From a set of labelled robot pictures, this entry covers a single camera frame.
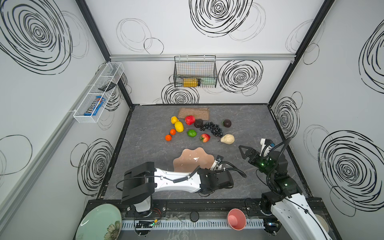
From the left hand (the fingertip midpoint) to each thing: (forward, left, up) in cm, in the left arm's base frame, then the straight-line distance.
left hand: (219, 175), depth 78 cm
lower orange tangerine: (+25, +32, -5) cm, 41 cm away
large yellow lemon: (+33, +25, -3) cm, 42 cm away
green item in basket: (+45, +7, +26) cm, 53 cm away
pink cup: (-18, -8, -6) cm, 21 cm away
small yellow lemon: (+40, +30, -4) cm, 50 cm away
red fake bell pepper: (+38, +18, -2) cm, 42 cm away
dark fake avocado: (+37, +12, -4) cm, 40 cm away
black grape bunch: (+33, +1, -4) cm, 33 cm away
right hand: (+11, -12, +10) cm, 19 cm away
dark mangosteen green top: (+38, -8, -4) cm, 39 cm away
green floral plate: (-22, +57, -7) cm, 61 cm away
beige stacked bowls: (-18, -49, -7) cm, 53 cm away
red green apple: (+25, +7, -3) cm, 26 cm away
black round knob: (-19, +13, +4) cm, 23 cm away
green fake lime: (+28, +16, -4) cm, 33 cm away
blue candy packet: (+19, +62, +28) cm, 71 cm away
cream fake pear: (+24, -8, -2) cm, 25 cm away
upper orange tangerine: (+30, +29, -5) cm, 42 cm away
